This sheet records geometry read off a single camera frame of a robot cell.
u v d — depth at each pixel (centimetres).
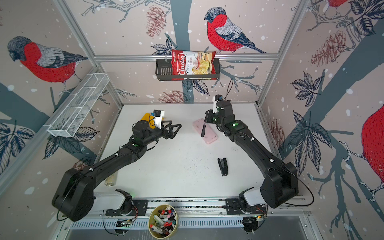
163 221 63
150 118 70
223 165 86
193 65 88
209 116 71
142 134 62
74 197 41
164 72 95
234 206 73
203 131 81
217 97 70
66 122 71
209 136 101
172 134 71
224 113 59
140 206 73
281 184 40
